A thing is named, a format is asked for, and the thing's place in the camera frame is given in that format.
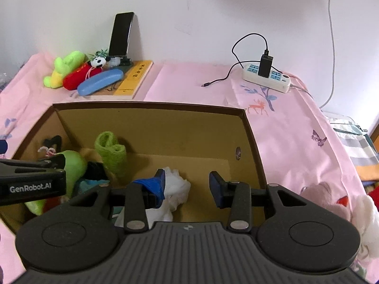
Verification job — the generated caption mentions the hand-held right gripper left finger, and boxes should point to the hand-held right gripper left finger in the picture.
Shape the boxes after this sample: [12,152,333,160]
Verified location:
[63,169,166,234]

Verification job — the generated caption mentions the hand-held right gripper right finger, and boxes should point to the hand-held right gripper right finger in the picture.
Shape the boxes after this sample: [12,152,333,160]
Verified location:
[209,171,308,233]

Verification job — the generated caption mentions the white cloth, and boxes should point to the white cloth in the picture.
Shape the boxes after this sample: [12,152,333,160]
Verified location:
[115,166,192,229]

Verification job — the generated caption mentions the round green plush toy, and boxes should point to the round green plush toy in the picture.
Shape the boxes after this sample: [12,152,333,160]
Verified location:
[24,135,88,216]

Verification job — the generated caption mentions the green sock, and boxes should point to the green sock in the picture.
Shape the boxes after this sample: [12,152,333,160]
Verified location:
[94,131,128,178]

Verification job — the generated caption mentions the teal knit cloth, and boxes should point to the teal knit cloth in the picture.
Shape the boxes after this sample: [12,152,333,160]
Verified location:
[72,179,125,215]

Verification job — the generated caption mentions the black cloth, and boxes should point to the black cloth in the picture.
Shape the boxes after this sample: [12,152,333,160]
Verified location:
[85,161,109,182]

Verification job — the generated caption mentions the brown cardboard box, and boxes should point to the brown cardboard box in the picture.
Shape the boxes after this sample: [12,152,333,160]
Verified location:
[0,102,267,235]

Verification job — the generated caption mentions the pink printed bedsheet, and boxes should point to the pink printed bedsheet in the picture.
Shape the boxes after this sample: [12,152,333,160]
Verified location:
[0,53,379,283]

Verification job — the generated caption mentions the pink plush toy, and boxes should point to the pink plush toy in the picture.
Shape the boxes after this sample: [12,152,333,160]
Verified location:
[300,181,350,223]

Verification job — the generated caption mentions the yellow book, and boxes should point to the yellow book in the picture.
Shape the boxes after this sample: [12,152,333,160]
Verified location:
[88,60,154,101]

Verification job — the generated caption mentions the red plush toy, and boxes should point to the red plush toy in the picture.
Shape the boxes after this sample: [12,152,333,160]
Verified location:
[62,62,103,91]

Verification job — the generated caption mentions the blue glasses case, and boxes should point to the blue glasses case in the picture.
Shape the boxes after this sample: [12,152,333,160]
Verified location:
[77,69,124,96]

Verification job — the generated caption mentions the white power strip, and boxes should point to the white power strip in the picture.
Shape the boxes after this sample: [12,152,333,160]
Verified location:
[242,63,292,93]

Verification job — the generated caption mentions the bright green frog plush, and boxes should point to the bright green frog plush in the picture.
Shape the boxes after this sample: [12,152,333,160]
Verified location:
[43,50,90,89]

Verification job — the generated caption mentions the black phone stand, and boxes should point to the black phone stand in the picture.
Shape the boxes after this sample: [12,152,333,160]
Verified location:
[108,54,132,67]

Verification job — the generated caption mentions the black charger plug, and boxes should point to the black charger plug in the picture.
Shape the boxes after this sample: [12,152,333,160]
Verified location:
[257,54,274,78]

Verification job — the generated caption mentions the panda plush toy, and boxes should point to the panda plush toy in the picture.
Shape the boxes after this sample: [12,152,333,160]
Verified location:
[88,50,122,69]

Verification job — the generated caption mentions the striped cloth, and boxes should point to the striped cloth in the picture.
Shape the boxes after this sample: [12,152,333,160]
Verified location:
[322,112,379,182]

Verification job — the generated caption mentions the black smartphone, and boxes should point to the black smartphone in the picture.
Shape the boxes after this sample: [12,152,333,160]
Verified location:
[108,12,135,57]

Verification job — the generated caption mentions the white power strip cord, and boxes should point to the white power strip cord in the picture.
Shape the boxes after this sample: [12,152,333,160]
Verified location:
[289,76,324,108]

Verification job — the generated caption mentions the black charging cable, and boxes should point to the black charging cable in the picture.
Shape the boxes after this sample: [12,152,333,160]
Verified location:
[201,33,271,88]

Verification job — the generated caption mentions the white wall cable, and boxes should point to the white wall cable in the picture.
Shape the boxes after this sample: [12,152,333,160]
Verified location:
[319,0,337,110]

